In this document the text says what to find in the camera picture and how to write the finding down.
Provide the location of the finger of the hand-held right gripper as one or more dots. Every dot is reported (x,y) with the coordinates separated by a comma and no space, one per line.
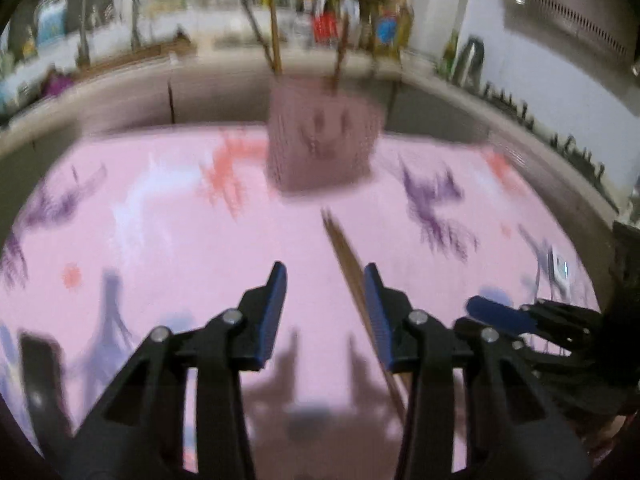
(565,367)
(500,315)

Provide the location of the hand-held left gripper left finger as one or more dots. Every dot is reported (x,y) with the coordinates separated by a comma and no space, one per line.
(270,310)

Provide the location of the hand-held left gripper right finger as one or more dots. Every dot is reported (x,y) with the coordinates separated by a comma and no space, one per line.
(379,317)

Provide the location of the brown wooden chopstick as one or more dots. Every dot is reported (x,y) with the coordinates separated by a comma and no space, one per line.
(345,255)

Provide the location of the pink smiley utensil holder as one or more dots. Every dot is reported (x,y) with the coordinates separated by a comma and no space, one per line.
(320,160)

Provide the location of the white rounded electronic device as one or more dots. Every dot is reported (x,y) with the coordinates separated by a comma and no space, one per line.
(559,265)

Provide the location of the pink printed tablecloth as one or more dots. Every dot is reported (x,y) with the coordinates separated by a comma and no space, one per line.
(175,240)

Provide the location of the black gas stove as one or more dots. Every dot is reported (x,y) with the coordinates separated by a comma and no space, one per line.
(500,97)

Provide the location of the steel thermos flask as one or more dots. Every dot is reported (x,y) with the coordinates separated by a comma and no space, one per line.
(470,57)

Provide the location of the green glass bottle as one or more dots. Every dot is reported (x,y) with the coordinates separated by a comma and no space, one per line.
(450,55)

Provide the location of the wooden cutting board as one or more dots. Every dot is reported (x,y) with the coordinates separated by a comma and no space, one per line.
(140,55)

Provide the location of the red packet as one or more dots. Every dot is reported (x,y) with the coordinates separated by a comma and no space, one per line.
(325,27)

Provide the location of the yellow cooking oil bottle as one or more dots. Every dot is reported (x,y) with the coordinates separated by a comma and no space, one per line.
(395,30)

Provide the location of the purple cloth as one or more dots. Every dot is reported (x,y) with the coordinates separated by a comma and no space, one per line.
(57,82)

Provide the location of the steel range hood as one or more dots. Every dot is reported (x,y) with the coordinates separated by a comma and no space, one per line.
(575,10)

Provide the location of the steel kitchen faucet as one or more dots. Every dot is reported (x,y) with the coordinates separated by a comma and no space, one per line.
(84,35)

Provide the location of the blue label detergent jug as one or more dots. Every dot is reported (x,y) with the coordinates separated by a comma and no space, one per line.
(50,22)

